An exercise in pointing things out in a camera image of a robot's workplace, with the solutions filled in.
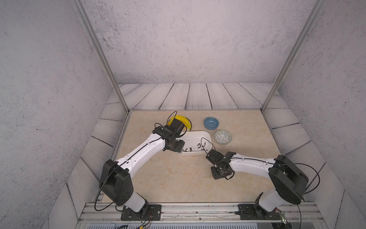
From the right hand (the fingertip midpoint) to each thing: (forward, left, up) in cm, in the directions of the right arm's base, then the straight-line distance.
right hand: (218, 175), depth 86 cm
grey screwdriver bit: (+17, +16, +1) cm, 23 cm away
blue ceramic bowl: (+39, 0, +2) cm, 39 cm away
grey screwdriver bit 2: (+20, +8, 0) cm, 21 cm away
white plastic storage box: (+22, +12, 0) cm, 26 cm away
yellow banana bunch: (+39, +23, +7) cm, 45 cm away
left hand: (+10, +22, +15) cm, 29 cm away
